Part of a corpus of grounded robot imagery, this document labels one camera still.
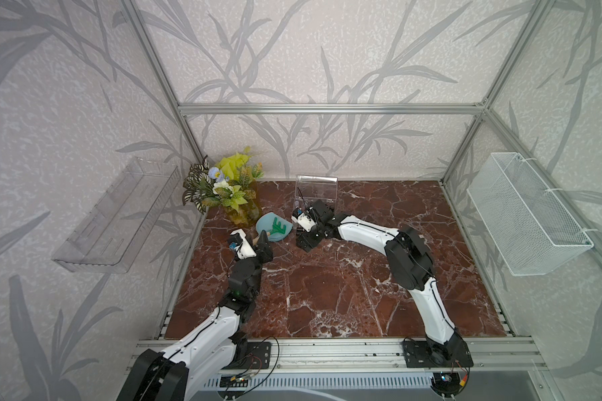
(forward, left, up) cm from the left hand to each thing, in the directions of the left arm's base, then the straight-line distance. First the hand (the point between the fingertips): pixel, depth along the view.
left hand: (260, 232), depth 81 cm
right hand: (+8, -13, -15) cm, 22 cm away
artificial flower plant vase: (+19, +13, +3) cm, 23 cm away
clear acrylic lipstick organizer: (+37, -16, -19) cm, 45 cm away
